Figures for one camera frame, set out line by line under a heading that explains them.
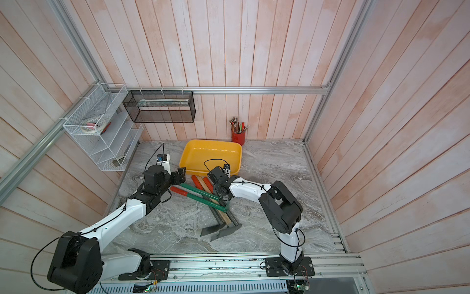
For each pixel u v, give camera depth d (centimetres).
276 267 70
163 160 72
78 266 41
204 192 91
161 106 101
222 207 86
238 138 114
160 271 73
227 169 85
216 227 82
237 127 110
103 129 74
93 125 71
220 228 83
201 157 112
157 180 64
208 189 96
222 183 71
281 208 50
